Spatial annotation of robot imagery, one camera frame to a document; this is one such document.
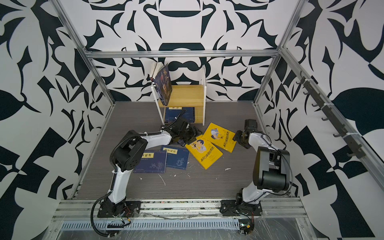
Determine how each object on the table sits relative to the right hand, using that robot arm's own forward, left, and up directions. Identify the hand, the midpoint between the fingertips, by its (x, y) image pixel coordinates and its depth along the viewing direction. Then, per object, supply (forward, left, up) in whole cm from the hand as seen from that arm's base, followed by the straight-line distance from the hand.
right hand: (240, 137), depth 94 cm
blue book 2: (-11, +39, -4) cm, 41 cm away
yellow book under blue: (-7, +22, -4) cm, 24 cm away
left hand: (+2, +23, +2) cm, 23 cm away
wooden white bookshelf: (+13, +31, +17) cm, 38 cm away
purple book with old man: (+19, +45, +29) cm, 57 cm away
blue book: (+18, +44, +3) cm, 48 cm away
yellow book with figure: (+3, +12, -4) cm, 13 cm away
